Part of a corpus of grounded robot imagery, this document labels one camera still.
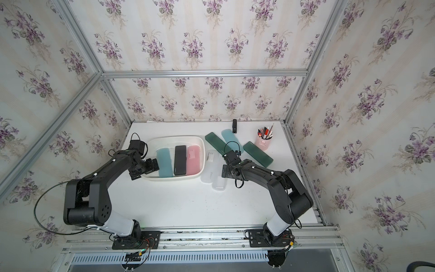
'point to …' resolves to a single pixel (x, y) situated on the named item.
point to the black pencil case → (180, 160)
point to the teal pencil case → (164, 162)
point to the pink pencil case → (193, 160)
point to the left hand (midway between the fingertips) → (151, 171)
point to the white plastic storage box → (170, 141)
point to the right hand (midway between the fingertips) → (234, 173)
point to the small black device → (234, 126)
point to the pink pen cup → (264, 138)
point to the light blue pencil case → (231, 140)
